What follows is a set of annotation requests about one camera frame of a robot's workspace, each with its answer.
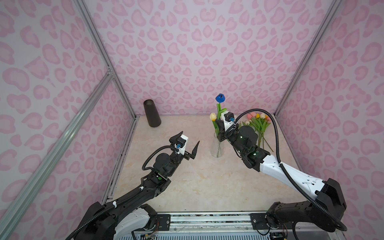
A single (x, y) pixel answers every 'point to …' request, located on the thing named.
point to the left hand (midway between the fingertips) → (190, 134)
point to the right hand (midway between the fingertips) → (217, 118)
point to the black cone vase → (154, 119)
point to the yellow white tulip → (213, 117)
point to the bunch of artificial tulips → (260, 122)
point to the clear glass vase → (219, 147)
